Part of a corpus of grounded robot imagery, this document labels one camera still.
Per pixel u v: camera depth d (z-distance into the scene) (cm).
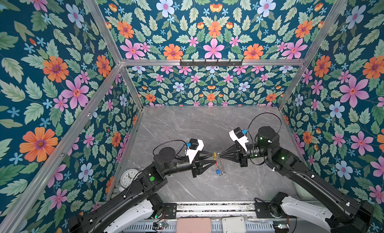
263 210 74
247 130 53
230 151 58
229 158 59
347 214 39
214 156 62
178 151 52
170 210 74
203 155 60
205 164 55
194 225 70
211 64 93
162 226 70
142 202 62
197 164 54
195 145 51
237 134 53
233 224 70
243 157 53
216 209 75
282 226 70
